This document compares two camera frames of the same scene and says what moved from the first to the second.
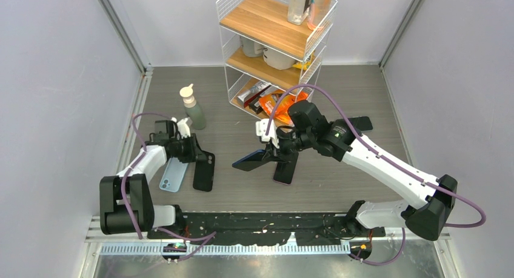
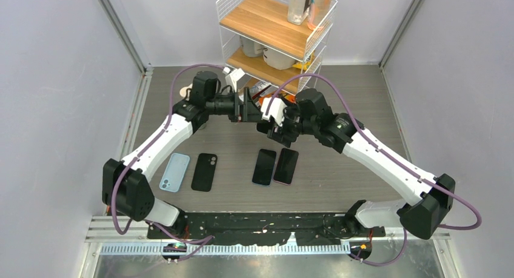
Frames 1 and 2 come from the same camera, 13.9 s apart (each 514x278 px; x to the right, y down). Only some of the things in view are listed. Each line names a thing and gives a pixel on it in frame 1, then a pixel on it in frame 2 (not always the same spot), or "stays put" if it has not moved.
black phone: [250, 160] → [263, 170]
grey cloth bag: [251, 48] stays put
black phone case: [203, 171] stays put
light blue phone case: [173, 175] stays put
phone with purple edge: [285, 171] stays put
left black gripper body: [185, 149] → [243, 109]
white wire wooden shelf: [267, 59] stays put
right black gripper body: [288, 143] → [292, 126]
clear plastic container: [298, 5] stays put
